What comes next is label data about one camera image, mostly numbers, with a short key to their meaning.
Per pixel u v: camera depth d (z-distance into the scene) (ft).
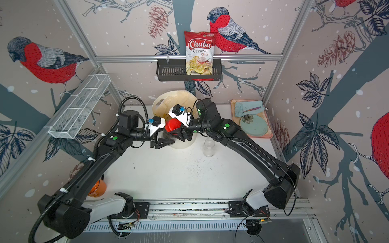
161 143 2.01
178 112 1.68
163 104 2.93
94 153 1.56
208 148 2.84
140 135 1.97
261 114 3.73
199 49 2.74
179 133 1.79
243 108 3.86
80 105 2.59
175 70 3.11
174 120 2.00
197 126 1.81
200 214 2.39
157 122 1.84
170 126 1.92
